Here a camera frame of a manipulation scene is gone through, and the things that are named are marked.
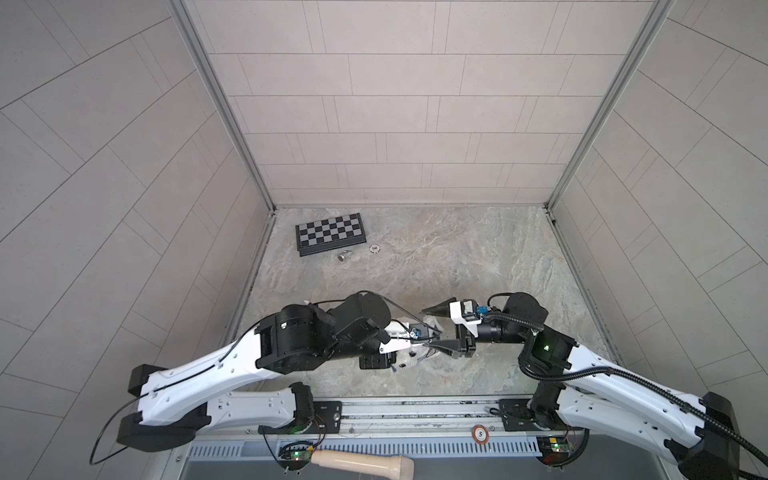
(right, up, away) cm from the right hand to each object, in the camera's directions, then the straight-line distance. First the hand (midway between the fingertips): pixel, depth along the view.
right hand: (428, 335), depth 59 cm
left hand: (-4, 0, -1) cm, 4 cm away
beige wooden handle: (-7, -30, +4) cm, 31 cm away
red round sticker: (+13, -27, +10) cm, 32 cm away
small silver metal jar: (-24, +12, +41) cm, 49 cm away
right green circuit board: (+30, -30, +9) cm, 43 cm away
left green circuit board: (-29, -30, +6) cm, 42 cm away
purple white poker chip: (-15, +14, +46) cm, 50 cm away
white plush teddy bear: (-1, -8, +8) cm, 11 cm away
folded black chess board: (-30, +19, +44) cm, 57 cm away
